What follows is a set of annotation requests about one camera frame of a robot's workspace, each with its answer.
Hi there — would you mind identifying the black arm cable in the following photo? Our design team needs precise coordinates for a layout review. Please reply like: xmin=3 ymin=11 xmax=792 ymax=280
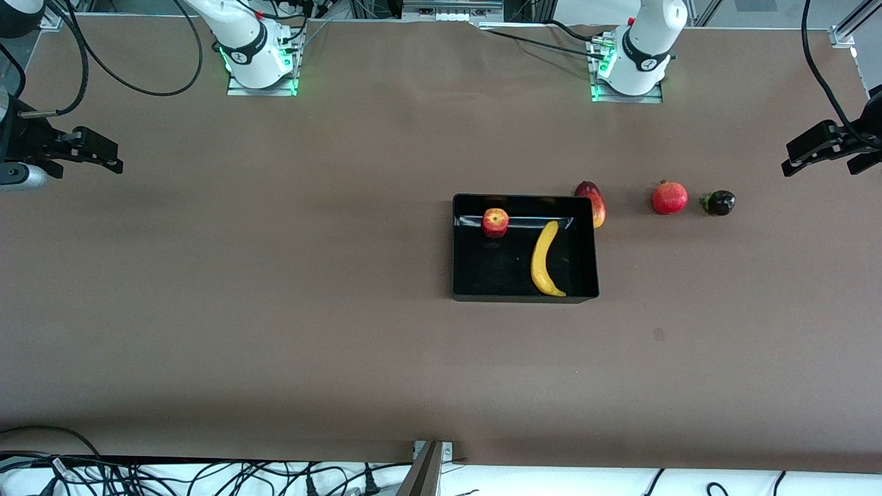
xmin=801 ymin=0 xmax=882 ymax=149
xmin=21 ymin=0 xmax=204 ymax=118

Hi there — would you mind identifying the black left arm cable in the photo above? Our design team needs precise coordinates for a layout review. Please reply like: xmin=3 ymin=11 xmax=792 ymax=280
xmin=801 ymin=0 xmax=882 ymax=149

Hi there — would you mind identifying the dark purple eggplant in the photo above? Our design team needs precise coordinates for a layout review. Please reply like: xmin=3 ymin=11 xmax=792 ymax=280
xmin=700 ymin=190 xmax=737 ymax=217

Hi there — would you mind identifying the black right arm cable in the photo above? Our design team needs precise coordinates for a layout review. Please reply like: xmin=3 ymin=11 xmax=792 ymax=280
xmin=21 ymin=0 xmax=204 ymax=118

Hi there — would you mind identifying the red apple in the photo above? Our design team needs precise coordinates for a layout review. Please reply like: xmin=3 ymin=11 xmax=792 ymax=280
xmin=482 ymin=208 xmax=511 ymax=239

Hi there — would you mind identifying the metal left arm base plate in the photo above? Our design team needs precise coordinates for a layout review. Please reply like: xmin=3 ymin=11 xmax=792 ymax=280
xmin=591 ymin=81 xmax=664 ymax=104

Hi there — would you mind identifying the yellow banana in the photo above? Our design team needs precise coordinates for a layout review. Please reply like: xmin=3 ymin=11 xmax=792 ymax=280
xmin=531 ymin=220 xmax=567 ymax=298

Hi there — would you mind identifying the red yellow mango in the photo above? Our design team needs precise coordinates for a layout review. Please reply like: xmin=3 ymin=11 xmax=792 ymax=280
xmin=575 ymin=180 xmax=607 ymax=229

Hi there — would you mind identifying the red pomegranate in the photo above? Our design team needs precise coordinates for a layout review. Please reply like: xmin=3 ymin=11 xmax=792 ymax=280
xmin=651 ymin=180 xmax=689 ymax=216

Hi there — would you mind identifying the aluminium post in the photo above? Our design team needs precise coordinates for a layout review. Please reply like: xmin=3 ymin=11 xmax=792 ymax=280
xmin=396 ymin=441 xmax=445 ymax=496

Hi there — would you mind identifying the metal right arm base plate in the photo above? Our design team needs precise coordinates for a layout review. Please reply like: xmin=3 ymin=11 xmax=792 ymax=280
xmin=227 ymin=69 xmax=299 ymax=96

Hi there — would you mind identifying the black plastic box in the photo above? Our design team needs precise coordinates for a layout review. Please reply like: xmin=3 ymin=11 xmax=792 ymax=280
xmin=452 ymin=194 xmax=599 ymax=304

